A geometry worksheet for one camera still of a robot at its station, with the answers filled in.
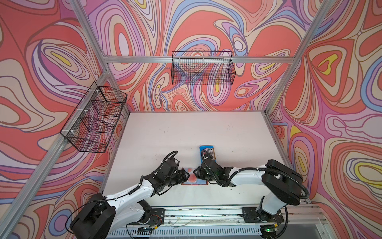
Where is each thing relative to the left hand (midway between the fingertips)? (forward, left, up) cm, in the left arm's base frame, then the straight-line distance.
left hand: (189, 176), depth 83 cm
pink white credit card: (-1, -2, 0) cm, 2 cm away
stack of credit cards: (+16, -14, 0) cm, 21 cm away
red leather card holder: (-2, -6, -3) cm, 7 cm away
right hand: (+2, -5, -3) cm, 6 cm away
